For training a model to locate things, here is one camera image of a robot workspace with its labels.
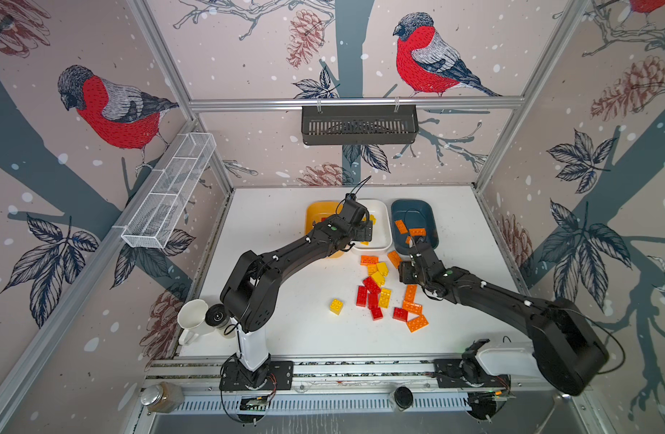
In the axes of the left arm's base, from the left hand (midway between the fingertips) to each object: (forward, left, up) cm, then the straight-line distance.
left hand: (363, 221), depth 90 cm
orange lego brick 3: (-29, -16, -15) cm, 36 cm away
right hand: (-11, -15, -10) cm, 21 cm away
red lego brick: (-26, -11, -14) cm, 32 cm away
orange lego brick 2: (+7, -23, -17) cm, 30 cm away
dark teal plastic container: (+15, -23, -15) cm, 32 cm away
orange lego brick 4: (-24, -16, -15) cm, 32 cm away
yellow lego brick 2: (-21, -7, -15) cm, 27 cm away
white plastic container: (+3, -9, -16) cm, 18 cm away
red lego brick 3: (-20, +1, -14) cm, 25 cm away
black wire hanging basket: (+40, 0, +12) cm, 42 cm away
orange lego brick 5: (-19, -16, -14) cm, 28 cm away
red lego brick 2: (-26, -4, -14) cm, 30 cm away
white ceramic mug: (-29, +52, -8) cm, 60 cm away
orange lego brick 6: (-7, -2, -13) cm, 15 cm away
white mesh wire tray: (-11, +58, +15) cm, 61 cm away
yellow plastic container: (+14, +17, -11) cm, 24 cm away
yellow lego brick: (-24, +9, -12) cm, 29 cm away
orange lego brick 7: (-6, -12, -15) cm, 20 cm away
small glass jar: (-48, +50, -6) cm, 70 cm away
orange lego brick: (+8, -17, -15) cm, 24 cm away
